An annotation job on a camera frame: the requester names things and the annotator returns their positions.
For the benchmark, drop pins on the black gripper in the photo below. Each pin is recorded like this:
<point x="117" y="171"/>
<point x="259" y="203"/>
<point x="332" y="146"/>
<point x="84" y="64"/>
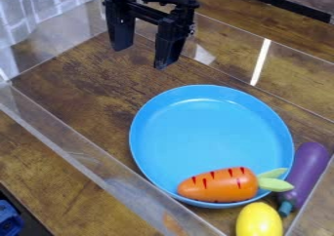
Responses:
<point x="175" y="28"/>

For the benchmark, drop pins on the blue round plastic tray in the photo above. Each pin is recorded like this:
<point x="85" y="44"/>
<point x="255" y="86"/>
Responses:
<point x="204" y="127"/>

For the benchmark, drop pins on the yellow toy lemon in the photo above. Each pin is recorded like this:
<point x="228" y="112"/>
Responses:
<point x="259" y="220"/>

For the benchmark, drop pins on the white mesh curtain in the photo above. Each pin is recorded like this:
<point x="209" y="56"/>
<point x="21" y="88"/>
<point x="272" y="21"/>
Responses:
<point x="22" y="15"/>

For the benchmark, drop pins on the orange toy carrot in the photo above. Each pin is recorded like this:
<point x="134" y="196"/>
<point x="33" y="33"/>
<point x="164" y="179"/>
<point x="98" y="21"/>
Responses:
<point x="232" y="185"/>

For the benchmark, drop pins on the purple toy eggplant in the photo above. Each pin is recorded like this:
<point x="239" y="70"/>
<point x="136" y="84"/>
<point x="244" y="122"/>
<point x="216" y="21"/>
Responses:
<point x="311" y="163"/>

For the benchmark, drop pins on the blue object at corner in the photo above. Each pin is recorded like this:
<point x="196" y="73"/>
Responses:
<point x="12" y="221"/>

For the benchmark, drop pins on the clear acrylic enclosure wall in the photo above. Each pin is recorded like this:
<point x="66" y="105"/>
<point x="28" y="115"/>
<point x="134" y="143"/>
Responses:
<point x="72" y="94"/>

